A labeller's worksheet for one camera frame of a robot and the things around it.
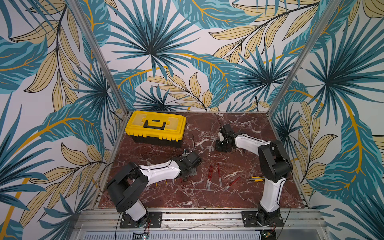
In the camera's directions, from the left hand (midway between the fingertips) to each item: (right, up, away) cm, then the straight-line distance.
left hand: (191, 171), depth 88 cm
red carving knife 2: (+11, -6, -2) cm, 12 cm away
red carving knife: (+10, -3, 0) cm, 11 cm away
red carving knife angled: (+23, -7, -2) cm, 24 cm away
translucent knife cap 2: (+13, +12, +13) cm, 22 cm away
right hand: (+17, +12, +12) cm, 24 cm away
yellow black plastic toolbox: (-16, +25, 0) cm, 30 cm away
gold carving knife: (-19, -6, -4) cm, 21 cm away
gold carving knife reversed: (-14, -5, -2) cm, 15 cm away
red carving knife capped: (-6, -4, -2) cm, 8 cm away
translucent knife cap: (+7, +13, +13) cm, 19 cm away
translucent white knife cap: (+1, +14, +15) cm, 20 cm away
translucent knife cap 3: (+14, +12, +11) cm, 21 cm away
